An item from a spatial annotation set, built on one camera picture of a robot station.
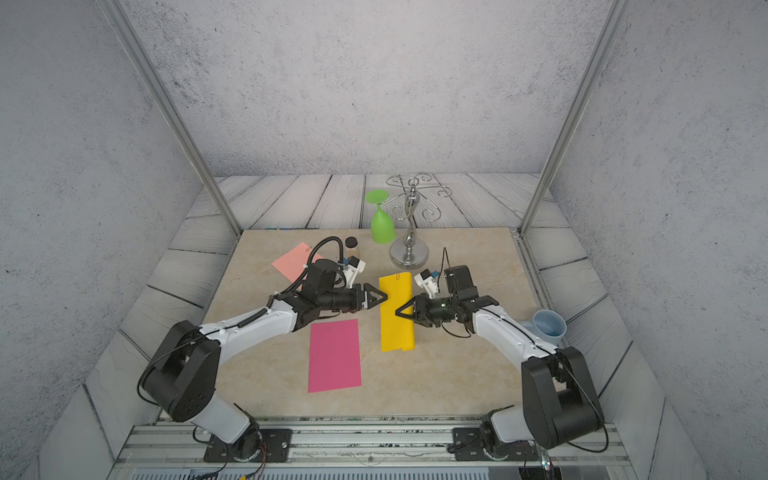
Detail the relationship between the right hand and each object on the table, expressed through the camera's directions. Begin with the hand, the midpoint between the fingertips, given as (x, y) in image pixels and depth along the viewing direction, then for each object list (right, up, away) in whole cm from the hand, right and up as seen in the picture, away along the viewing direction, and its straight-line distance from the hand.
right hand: (402, 315), depth 79 cm
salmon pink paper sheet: (-40, +12, +34) cm, 54 cm away
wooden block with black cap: (-17, +20, +25) cm, 36 cm away
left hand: (-4, +4, +1) cm, 6 cm away
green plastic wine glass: (-6, +26, +19) cm, 32 cm away
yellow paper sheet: (-1, -4, -1) cm, 5 cm away
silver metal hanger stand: (+5, +17, +32) cm, 37 cm away
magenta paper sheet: (-19, -14, +8) cm, 25 cm away
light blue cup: (+43, -5, +10) cm, 44 cm away
